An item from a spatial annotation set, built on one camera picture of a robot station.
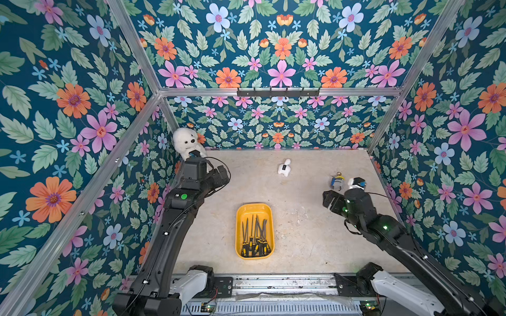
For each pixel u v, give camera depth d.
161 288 0.38
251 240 0.85
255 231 0.88
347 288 0.73
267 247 0.82
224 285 0.74
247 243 0.84
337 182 1.00
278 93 0.93
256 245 0.82
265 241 0.84
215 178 0.65
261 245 0.82
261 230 0.88
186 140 1.01
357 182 0.65
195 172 0.52
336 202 0.65
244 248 0.81
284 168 1.07
